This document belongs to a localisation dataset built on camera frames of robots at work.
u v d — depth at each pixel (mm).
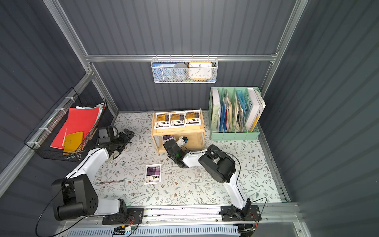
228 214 736
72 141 682
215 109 893
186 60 891
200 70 885
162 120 850
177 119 867
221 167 550
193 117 867
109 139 676
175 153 738
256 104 895
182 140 889
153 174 867
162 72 839
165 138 967
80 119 751
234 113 926
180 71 908
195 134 1020
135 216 738
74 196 982
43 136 621
